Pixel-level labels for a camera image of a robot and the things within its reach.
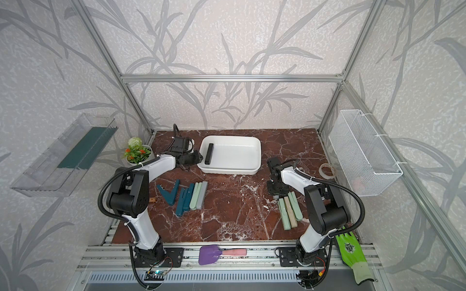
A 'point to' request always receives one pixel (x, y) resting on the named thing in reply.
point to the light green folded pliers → (195, 196)
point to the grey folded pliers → (202, 194)
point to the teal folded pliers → (186, 205)
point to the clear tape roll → (324, 175)
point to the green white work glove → (352, 256)
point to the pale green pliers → (297, 210)
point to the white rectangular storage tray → (231, 154)
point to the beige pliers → (293, 222)
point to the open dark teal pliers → (170, 197)
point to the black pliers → (209, 153)
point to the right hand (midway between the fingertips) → (274, 190)
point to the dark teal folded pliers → (181, 202)
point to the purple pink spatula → (210, 253)
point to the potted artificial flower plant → (137, 153)
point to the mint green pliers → (284, 216)
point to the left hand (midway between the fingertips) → (202, 156)
